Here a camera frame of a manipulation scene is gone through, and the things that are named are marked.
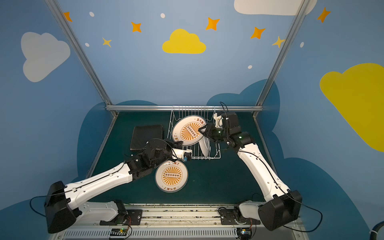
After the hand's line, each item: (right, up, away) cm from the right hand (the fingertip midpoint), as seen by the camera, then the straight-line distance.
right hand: (201, 129), depth 74 cm
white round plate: (-17, -29, +14) cm, 36 cm away
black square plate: (-41, -4, +30) cm, 51 cm away
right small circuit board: (+21, -51, -1) cm, 55 cm away
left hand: (-12, -4, -1) cm, 12 cm away
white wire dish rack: (+6, +12, +41) cm, 43 cm away
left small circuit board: (-42, -51, -1) cm, 66 cm away
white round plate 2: (-8, 0, +4) cm, 9 cm away
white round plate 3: (+2, -9, +14) cm, 17 cm away
